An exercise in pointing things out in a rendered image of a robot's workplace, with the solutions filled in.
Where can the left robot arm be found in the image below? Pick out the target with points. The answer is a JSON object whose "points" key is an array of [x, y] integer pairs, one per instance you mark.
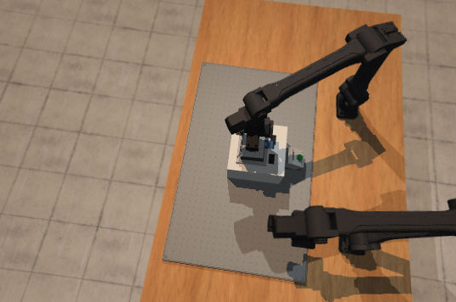
{"points": [[355, 226]]}

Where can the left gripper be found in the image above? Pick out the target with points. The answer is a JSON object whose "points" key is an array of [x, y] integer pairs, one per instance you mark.
{"points": [[301, 244]]}

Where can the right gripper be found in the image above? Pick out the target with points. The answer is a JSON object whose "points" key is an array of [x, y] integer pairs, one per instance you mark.
{"points": [[268, 128]]}

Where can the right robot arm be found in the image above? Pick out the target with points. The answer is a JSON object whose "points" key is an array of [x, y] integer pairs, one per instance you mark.
{"points": [[259, 102]]}

